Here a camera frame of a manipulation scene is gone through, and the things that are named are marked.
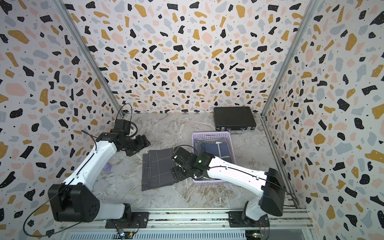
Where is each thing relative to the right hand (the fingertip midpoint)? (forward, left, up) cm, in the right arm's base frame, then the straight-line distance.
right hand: (177, 173), depth 73 cm
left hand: (+15, +19, +1) cm, 24 cm away
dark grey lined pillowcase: (+9, +16, -14) cm, 23 cm away
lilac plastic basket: (+33, -26, -12) cm, 44 cm away
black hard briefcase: (+54, -36, -17) cm, 67 cm away
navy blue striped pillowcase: (+21, -22, -11) cm, 32 cm away
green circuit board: (-24, +24, -16) cm, 38 cm away
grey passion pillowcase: (+26, -9, -11) cm, 30 cm away
